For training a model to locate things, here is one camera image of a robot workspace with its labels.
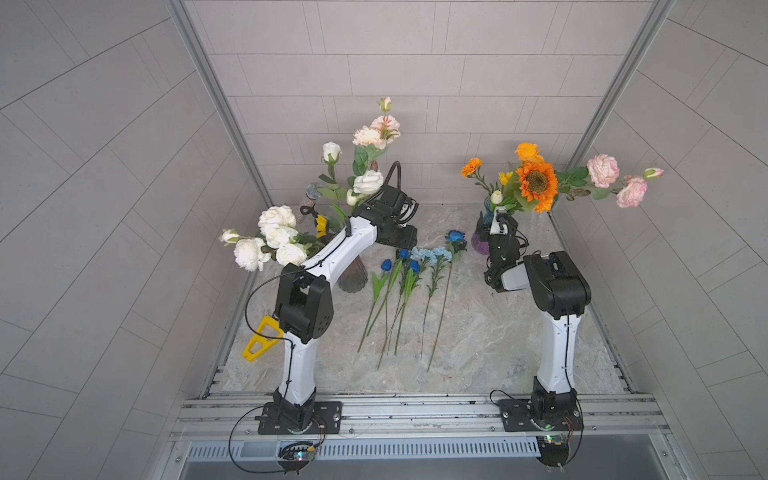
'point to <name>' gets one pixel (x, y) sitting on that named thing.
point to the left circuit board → (295, 456)
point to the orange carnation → (471, 166)
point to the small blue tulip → (376, 288)
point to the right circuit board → (553, 450)
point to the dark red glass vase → (354, 278)
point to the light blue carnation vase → (439, 254)
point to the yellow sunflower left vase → (321, 226)
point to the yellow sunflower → (504, 178)
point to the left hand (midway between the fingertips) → (414, 237)
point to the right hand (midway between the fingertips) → (494, 208)
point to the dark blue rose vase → (457, 240)
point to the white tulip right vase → (496, 197)
